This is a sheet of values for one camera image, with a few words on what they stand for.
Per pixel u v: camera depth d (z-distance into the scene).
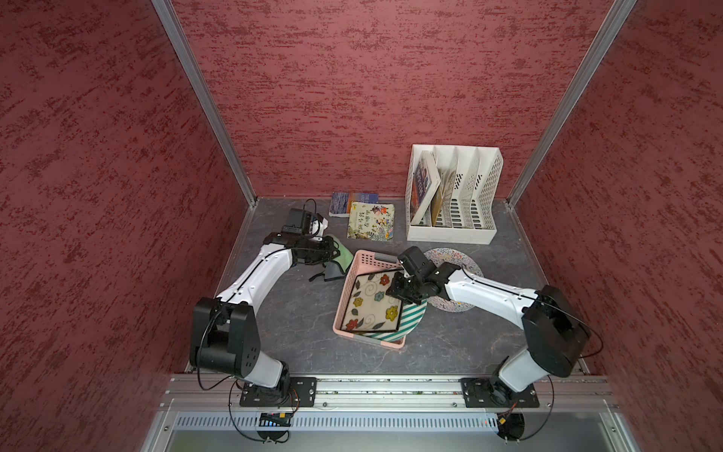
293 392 0.73
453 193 1.03
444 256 1.03
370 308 0.87
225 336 0.43
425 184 0.95
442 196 1.08
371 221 1.10
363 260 0.97
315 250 0.74
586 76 0.83
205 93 0.87
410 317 0.79
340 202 1.18
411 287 0.74
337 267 0.82
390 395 0.76
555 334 0.44
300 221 0.69
